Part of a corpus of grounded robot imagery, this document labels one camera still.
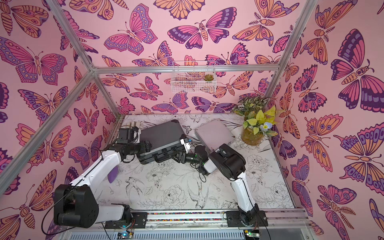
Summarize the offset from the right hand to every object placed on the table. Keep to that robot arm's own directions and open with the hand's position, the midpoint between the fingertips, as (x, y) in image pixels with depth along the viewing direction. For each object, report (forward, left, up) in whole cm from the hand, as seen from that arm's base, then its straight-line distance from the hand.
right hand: (172, 155), depth 88 cm
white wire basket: (+44, -12, +24) cm, 51 cm away
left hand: (+5, +15, +4) cm, 16 cm away
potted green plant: (+17, -51, +15) cm, 56 cm away
